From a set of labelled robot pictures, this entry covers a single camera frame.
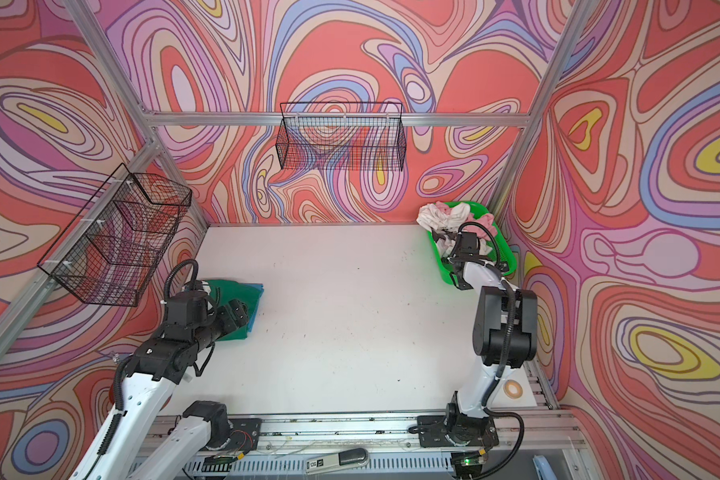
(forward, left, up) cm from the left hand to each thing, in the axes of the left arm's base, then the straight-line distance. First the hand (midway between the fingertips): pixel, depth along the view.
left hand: (240, 309), depth 76 cm
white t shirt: (+39, -65, -6) cm, 76 cm away
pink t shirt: (+40, -78, -8) cm, 88 cm away
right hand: (+19, -67, -12) cm, 71 cm away
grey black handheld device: (-31, -27, -13) cm, 43 cm away
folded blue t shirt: (+15, +3, -17) cm, 23 cm away
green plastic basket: (+23, -80, -9) cm, 84 cm away
